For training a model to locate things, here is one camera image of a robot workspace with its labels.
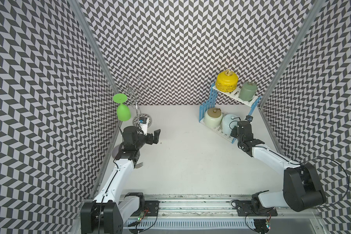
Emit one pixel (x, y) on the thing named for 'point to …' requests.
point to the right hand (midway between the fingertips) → (236, 129)
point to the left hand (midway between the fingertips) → (151, 129)
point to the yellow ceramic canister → (226, 81)
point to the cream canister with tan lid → (213, 117)
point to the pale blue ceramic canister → (228, 122)
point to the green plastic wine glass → (123, 111)
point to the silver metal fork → (139, 165)
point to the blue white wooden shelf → (234, 95)
